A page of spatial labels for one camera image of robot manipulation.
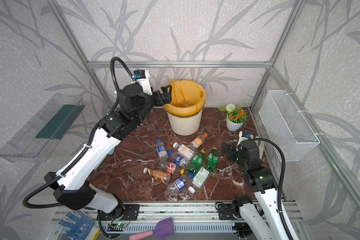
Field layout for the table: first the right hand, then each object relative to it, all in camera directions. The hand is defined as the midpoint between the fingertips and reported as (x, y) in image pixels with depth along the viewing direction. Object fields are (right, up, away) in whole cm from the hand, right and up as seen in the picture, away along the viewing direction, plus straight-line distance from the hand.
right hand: (230, 141), depth 74 cm
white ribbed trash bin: (-23, +7, +20) cm, 31 cm away
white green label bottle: (-15, -22, +7) cm, 27 cm away
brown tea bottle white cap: (-38, -19, +7) cm, 43 cm away
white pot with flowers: (+10, +13, +22) cm, 27 cm away
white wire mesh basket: (+22, +4, -13) cm, 26 cm away
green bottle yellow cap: (-16, -14, +12) cm, 25 cm away
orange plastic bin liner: (-21, +27, +30) cm, 45 cm away
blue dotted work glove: (-71, -41, -5) cm, 82 cm away
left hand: (-30, +26, -13) cm, 42 cm away
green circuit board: (-55, -40, -3) cm, 68 cm away
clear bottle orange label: (-15, -4, +22) cm, 27 cm away
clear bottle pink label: (-24, -8, +17) cm, 30 cm away
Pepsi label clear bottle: (-27, -12, +13) cm, 32 cm away
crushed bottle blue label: (-26, -23, +5) cm, 35 cm away
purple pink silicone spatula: (-32, -41, -3) cm, 52 cm away
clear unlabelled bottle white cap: (-23, +23, +28) cm, 43 cm away
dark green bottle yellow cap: (-7, -13, +15) cm, 21 cm away
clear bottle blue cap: (-37, -10, +17) cm, 42 cm away
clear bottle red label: (-32, -16, +10) cm, 37 cm away
